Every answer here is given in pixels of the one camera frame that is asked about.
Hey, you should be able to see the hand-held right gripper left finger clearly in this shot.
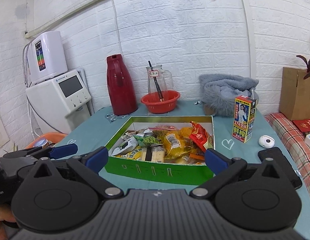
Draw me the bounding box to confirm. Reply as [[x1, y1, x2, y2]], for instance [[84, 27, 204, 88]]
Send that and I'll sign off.
[[21, 147, 130, 198]]

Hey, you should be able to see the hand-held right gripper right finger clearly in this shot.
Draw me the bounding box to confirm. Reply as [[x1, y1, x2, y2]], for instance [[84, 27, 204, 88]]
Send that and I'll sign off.
[[187, 148, 291, 198]]

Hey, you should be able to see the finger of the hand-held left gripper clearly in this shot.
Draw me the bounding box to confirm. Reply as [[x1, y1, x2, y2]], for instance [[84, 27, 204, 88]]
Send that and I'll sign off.
[[9, 143, 79, 160]]

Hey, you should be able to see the pile of mixed snacks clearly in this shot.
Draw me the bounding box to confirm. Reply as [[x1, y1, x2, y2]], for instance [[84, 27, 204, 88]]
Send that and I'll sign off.
[[109, 121, 214, 166]]

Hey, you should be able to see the green cardboard box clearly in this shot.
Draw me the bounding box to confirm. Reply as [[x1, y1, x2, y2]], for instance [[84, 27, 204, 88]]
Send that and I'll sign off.
[[105, 116, 215, 186]]

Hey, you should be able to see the person's left hand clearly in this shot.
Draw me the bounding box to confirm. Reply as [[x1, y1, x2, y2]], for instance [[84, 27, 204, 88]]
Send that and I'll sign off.
[[0, 202, 19, 240]]

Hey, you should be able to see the orange basin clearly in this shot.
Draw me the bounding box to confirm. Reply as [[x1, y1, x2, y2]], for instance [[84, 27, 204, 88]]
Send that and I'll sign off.
[[24, 132, 68, 149]]

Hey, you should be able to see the teal printed tablecloth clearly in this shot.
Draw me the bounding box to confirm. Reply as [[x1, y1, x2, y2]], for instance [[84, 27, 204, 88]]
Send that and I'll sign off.
[[54, 100, 310, 240]]

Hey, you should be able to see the yellow juice carton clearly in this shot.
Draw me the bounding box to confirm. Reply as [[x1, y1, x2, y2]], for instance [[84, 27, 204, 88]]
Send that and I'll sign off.
[[231, 95, 257, 143]]

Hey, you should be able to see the white water dispenser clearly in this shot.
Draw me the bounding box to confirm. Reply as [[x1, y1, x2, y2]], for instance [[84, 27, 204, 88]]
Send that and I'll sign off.
[[26, 69, 92, 134]]

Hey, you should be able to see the white round device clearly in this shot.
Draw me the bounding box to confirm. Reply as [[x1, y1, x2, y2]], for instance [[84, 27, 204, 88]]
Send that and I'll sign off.
[[258, 135, 274, 148]]

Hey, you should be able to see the black smartphone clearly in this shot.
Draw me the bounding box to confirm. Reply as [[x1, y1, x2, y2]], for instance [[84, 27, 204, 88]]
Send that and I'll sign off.
[[258, 147, 303, 190]]

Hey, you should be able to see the grey fluffy blanket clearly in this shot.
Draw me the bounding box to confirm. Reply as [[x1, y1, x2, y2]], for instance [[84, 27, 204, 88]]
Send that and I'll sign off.
[[199, 73, 259, 117]]

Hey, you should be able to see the red plastic basket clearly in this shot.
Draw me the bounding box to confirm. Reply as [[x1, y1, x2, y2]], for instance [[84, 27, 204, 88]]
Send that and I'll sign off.
[[141, 90, 181, 114]]

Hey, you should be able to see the plaid cloth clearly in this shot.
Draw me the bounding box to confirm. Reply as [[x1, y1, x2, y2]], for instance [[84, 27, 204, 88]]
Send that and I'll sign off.
[[264, 112, 310, 198]]

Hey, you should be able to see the red thermos jug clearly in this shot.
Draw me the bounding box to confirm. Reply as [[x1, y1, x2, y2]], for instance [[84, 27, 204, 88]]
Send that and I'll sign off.
[[106, 54, 139, 116]]

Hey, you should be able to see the glass pitcher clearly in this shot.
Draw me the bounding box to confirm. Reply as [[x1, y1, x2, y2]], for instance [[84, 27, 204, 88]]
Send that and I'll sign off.
[[146, 65, 174, 97]]

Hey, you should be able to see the red booklet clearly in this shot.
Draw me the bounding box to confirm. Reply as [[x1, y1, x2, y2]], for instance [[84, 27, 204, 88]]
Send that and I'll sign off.
[[292, 119, 310, 133]]

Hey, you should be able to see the white water purifier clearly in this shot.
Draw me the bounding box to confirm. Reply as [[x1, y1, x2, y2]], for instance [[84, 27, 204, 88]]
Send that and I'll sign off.
[[27, 31, 68, 83]]

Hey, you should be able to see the black stick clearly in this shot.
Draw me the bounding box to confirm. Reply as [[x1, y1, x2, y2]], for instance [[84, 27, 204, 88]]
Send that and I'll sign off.
[[148, 60, 164, 102]]

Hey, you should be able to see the brown paper bag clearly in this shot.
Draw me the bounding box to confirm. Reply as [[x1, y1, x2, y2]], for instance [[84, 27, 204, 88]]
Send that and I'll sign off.
[[279, 67, 310, 121]]

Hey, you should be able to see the dark red plant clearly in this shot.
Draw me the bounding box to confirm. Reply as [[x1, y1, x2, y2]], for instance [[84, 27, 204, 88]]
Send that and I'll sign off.
[[296, 54, 310, 80]]

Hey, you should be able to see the grey hose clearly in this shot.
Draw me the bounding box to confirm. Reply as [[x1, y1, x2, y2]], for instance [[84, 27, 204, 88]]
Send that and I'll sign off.
[[22, 42, 32, 85]]

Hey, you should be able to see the white wall pipe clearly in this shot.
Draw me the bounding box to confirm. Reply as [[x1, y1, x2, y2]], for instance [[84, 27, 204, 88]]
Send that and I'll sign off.
[[25, 0, 155, 38]]

